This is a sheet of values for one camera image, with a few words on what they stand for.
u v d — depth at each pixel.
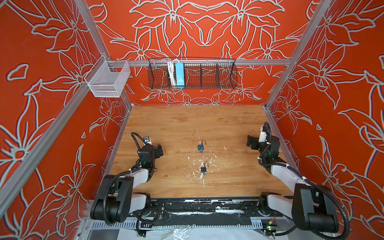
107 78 0.94
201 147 0.95
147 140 0.79
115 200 0.42
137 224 0.67
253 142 0.80
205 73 0.97
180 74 0.90
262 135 0.77
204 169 0.85
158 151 0.85
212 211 0.73
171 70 0.88
